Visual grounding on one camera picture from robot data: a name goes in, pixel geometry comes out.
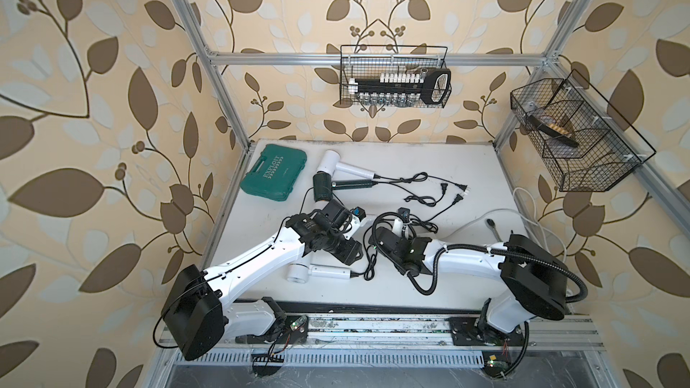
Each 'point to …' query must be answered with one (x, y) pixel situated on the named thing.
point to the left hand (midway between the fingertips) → (353, 247)
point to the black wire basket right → (588, 145)
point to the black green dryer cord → (423, 200)
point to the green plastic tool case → (274, 174)
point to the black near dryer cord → (371, 259)
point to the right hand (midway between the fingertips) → (387, 237)
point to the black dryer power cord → (458, 198)
